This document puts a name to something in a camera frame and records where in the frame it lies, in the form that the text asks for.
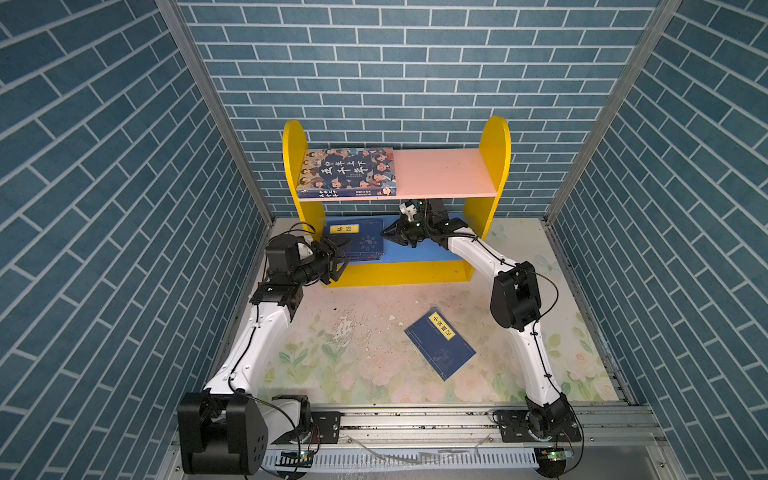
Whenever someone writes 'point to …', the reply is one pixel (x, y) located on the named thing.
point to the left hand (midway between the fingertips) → (352, 246)
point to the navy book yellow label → (366, 234)
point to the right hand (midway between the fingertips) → (378, 232)
